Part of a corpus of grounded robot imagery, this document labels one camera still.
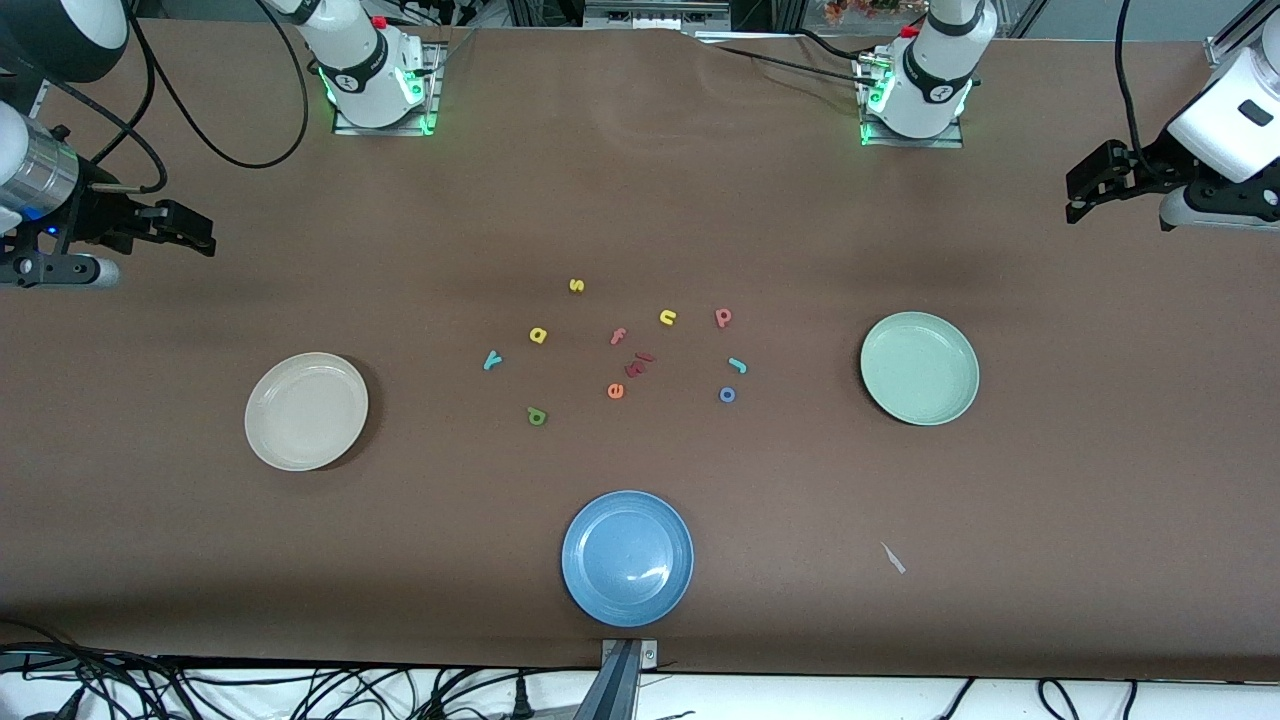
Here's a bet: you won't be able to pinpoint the green round plate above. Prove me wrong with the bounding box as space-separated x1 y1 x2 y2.
860 311 981 427

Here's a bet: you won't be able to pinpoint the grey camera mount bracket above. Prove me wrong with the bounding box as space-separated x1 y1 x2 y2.
572 638 661 720

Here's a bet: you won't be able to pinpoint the aluminium frame rail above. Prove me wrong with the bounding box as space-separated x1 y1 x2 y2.
1205 0 1280 69

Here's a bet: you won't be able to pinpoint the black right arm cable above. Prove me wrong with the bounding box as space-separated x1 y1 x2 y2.
45 0 311 196

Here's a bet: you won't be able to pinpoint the thin black base cable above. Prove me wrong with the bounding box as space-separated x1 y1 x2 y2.
715 45 873 86
795 28 873 63

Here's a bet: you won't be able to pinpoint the brown paper table cover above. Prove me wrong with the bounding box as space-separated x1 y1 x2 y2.
0 15 1280 683

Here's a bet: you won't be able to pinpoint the grey metal box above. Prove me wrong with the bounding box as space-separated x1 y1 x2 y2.
583 0 733 31

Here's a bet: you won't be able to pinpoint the beige round plate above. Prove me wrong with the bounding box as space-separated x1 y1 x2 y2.
244 352 370 472

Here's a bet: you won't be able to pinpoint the orange artificial flowers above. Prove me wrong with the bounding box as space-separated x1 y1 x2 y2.
822 0 926 23

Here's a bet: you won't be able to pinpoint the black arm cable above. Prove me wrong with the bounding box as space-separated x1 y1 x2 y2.
1113 0 1161 176
45 0 311 196

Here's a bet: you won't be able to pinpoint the black floor cable tangle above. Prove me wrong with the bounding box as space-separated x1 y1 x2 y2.
0 618 601 720

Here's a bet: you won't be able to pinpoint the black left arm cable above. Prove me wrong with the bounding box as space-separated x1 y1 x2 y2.
1113 0 1161 176

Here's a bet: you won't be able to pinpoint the blue round plate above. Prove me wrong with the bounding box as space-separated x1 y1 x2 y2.
561 490 695 629

